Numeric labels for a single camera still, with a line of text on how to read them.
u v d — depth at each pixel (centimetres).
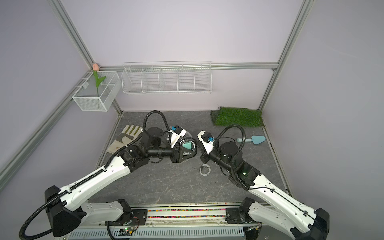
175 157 59
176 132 59
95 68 89
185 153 62
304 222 40
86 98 79
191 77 104
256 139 103
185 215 75
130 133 107
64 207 39
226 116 112
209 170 89
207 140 53
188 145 63
